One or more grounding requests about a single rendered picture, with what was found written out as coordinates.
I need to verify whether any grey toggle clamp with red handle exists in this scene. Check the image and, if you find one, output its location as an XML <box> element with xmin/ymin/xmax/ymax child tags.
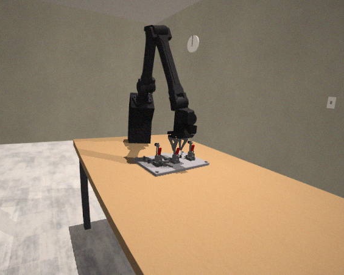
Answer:
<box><xmin>186</xmin><ymin>141</ymin><xmax>195</xmax><ymax>161</ymax></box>

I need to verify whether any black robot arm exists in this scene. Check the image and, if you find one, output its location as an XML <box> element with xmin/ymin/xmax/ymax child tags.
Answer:
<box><xmin>132</xmin><ymin>25</ymin><xmax>197</xmax><ymax>138</ymax></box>

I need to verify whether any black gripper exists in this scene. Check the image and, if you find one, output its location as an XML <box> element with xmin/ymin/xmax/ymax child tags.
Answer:
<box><xmin>167</xmin><ymin>121</ymin><xmax>189</xmax><ymax>151</ymax></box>

